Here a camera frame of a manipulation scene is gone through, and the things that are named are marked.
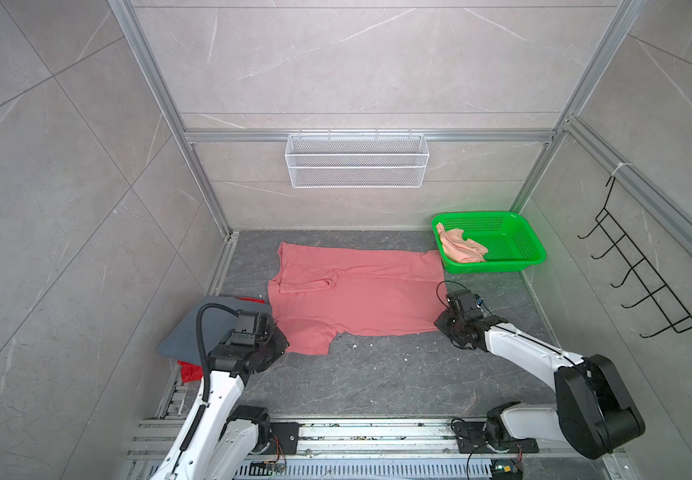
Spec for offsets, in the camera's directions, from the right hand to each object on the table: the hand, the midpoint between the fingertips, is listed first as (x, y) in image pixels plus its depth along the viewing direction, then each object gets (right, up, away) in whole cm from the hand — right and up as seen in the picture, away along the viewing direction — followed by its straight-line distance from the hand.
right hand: (439, 319), depth 92 cm
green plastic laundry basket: (+27, +25, +24) cm, 44 cm away
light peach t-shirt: (+10, +23, +12) cm, 28 cm away
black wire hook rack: (+39, +7, -33) cm, 51 cm away
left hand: (-46, -2, -12) cm, 47 cm away
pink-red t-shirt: (-39, +7, +9) cm, 41 cm away
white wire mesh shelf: (-27, +53, +9) cm, 60 cm away
